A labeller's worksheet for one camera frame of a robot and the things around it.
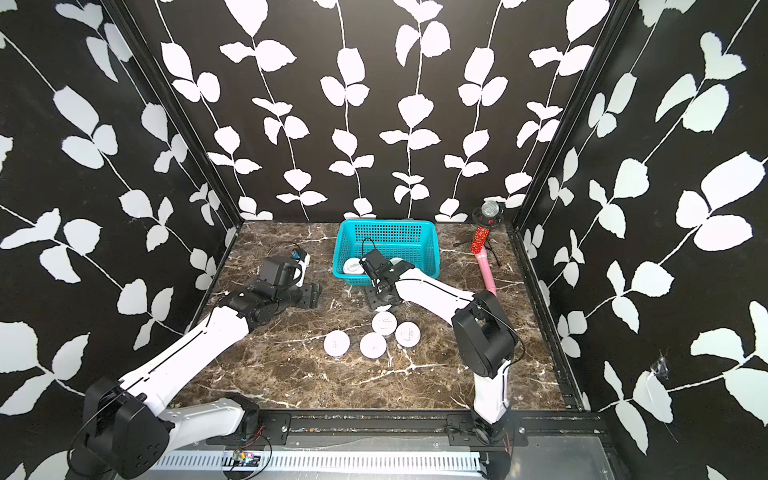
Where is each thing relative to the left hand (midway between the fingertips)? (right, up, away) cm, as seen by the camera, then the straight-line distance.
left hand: (311, 282), depth 82 cm
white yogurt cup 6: (+17, -18, +1) cm, 25 cm away
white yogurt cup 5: (+7, -17, 0) cm, 19 cm away
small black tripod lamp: (+52, +20, +7) cm, 56 cm away
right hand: (+17, -4, +8) cm, 20 cm away
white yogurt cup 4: (+27, -15, +2) cm, 31 cm away
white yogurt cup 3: (+20, -12, +4) cm, 24 cm away
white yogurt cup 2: (+20, -8, +4) cm, 22 cm away
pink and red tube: (+53, +9, +20) cm, 58 cm away
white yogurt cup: (+9, +3, +16) cm, 19 cm away
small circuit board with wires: (-13, -41, -12) cm, 45 cm away
